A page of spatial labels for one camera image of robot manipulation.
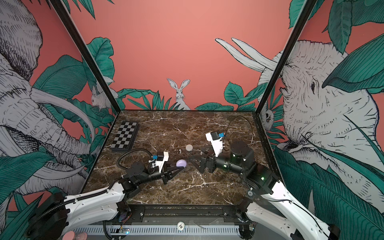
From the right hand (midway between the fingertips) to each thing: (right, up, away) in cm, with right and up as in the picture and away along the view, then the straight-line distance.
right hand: (194, 154), depth 57 cm
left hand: (-6, -7, +9) cm, 13 cm away
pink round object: (-51, -34, +3) cm, 61 cm away
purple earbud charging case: (-6, -6, +9) cm, 12 cm away
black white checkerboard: (-48, +2, +43) cm, 64 cm away
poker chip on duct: (-7, -37, +13) cm, 40 cm away
